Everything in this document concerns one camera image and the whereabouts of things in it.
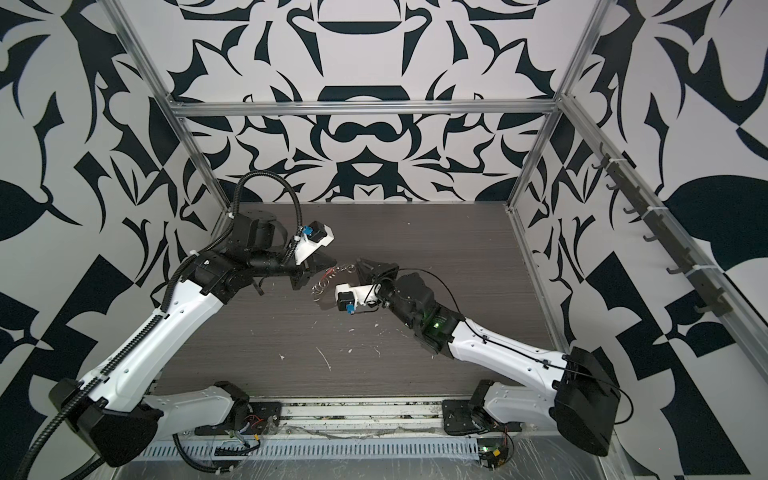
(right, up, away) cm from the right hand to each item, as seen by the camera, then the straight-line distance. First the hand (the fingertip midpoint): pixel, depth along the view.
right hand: (365, 253), depth 70 cm
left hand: (-7, 0, -1) cm, 7 cm away
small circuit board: (+30, -47, +1) cm, 55 cm away
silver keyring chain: (-8, -5, -1) cm, 10 cm away
